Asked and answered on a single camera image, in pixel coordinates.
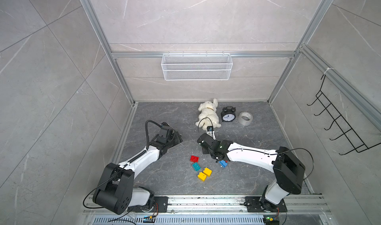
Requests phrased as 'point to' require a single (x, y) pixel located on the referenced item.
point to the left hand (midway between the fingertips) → (179, 134)
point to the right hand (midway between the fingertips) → (207, 144)
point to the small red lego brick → (194, 158)
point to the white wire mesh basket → (194, 67)
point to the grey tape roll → (245, 118)
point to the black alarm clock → (228, 114)
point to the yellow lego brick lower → (202, 176)
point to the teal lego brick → (196, 166)
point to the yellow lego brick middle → (207, 171)
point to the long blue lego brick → (223, 163)
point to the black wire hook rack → (348, 132)
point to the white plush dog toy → (208, 110)
